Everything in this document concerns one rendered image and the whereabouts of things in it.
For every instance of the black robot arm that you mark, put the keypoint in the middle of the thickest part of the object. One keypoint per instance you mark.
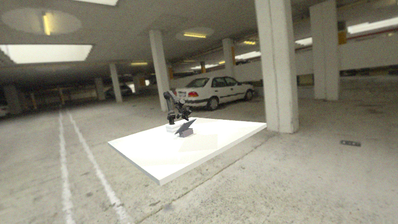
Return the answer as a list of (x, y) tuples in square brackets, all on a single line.
[(180, 102)]

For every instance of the white switch panel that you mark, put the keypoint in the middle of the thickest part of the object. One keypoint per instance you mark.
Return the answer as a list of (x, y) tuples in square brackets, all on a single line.
[(184, 130)]

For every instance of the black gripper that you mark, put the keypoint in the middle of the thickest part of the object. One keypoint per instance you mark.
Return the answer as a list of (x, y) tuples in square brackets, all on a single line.
[(184, 115)]

